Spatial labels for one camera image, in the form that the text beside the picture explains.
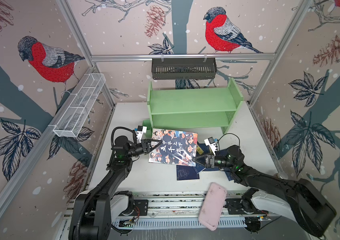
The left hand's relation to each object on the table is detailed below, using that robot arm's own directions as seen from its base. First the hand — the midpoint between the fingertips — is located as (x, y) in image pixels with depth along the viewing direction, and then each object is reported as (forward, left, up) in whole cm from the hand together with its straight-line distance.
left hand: (160, 145), depth 72 cm
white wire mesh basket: (+9, +43, +8) cm, 45 cm away
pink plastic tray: (-23, -27, -23) cm, 42 cm away
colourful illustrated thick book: (-1, -8, -2) cm, 9 cm away
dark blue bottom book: (-6, -14, -22) cm, 27 cm away
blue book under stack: (+7, -25, -18) cm, 32 cm away
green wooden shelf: (+19, -17, +7) cm, 27 cm away
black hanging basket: (+57, -14, +7) cm, 59 cm away
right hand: (-7, -16, -5) cm, 18 cm away
